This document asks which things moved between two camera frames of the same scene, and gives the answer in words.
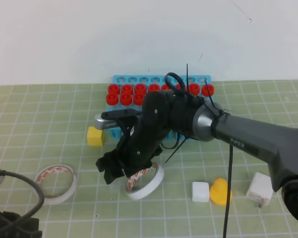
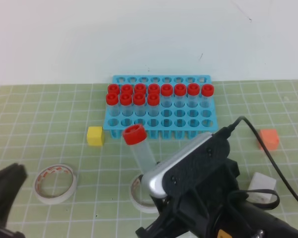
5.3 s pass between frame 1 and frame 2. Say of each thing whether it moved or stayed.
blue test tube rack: stayed
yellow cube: stayed
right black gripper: moved
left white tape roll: stayed
